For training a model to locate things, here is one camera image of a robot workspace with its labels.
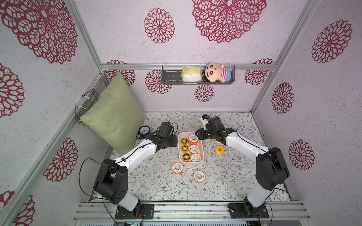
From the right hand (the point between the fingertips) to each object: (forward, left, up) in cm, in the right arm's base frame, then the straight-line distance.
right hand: (196, 131), depth 90 cm
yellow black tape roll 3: (-11, +7, -14) cm, 19 cm away
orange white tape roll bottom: (-24, -2, -14) cm, 28 cm away
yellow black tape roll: (0, +8, -13) cm, 15 cm away
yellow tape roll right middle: (-6, -16, -13) cm, 22 cm away
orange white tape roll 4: (-20, +12, -13) cm, 26 cm away
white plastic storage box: (+4, +10, -10) cm, 14 cm away
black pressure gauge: (+9, +39, -11) cm, 41 cm away
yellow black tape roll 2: (-6, +8, -13) cm, 16 cm away
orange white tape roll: (+1, +2, -10) cm, 10 cm away
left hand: (-7, +14, -2) cm, 15 cm away
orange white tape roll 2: (-6, +1, -13) cm, 15 cm away
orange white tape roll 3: (-12, 0, -13) cm, 18 cm away
